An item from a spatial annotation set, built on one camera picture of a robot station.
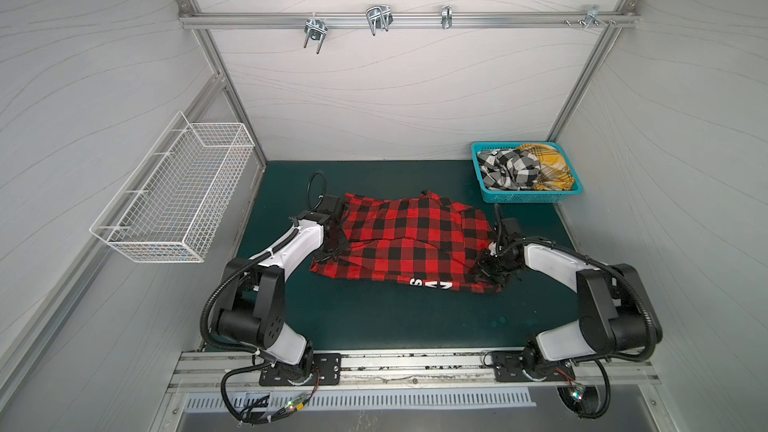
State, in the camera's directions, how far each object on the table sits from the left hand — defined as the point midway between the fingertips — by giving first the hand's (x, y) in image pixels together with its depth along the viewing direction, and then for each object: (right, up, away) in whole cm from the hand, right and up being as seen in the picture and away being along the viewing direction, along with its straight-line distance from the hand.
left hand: (341, 244), depth 90 cm
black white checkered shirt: (+59, +24, +17) cm, 66 cm away
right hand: (+42, -7, 0) cm, 42 cm away
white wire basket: (-36, +13, -22) cm, 44 cm away
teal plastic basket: (+61, +15, +11) cm, 64 cm away
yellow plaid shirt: (+73, +23, +12) cm, 77 cm away
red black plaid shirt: (+25, +1, +8) cm, 26 cm away
